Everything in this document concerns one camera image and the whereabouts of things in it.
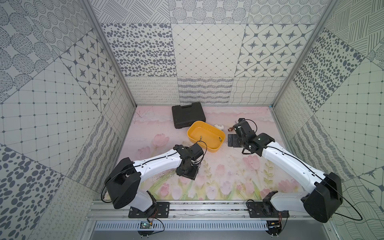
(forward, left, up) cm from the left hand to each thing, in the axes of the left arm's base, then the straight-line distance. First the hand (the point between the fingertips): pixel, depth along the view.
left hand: (193, 173), depth 80 cm
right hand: (+16, -25, +10) cm, 31 cm away
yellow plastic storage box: (+31, -6, -5) cm, 32 cm away
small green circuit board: (-23, +23, -8) cm, 33 cm away
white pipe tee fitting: (+34, -19, -2) cm, 39 cm away
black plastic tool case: (+44, +8, -2) cm, 44 cm away
